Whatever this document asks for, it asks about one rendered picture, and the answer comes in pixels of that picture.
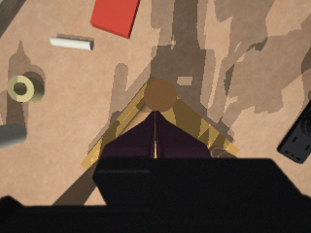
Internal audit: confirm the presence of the red flat block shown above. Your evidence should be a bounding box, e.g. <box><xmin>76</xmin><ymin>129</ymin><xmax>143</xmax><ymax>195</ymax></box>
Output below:
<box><xmin>90</xmin><ymin>0</ymin><xmax>141</xmax><ymax>39</ymax></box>

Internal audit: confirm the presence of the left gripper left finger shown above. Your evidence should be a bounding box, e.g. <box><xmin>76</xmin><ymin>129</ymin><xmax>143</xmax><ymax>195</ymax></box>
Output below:
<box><xmin>99</xmin><ymin>111</ymin><xmax>156</xmax><ymax>159</ymax></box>

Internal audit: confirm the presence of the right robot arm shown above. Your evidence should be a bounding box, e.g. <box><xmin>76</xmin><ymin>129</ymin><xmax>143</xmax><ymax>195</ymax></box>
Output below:
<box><xmin>277</xmin><ymin>100</ymin><xmax>311</xmax><ymax>164</ymax></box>

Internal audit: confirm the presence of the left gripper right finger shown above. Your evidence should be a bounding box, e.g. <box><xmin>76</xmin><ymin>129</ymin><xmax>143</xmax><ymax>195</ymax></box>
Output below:
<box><xmin>155</xmin><ymin>111</ymin><xmax>212</xmax><ymax>158</ymax></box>

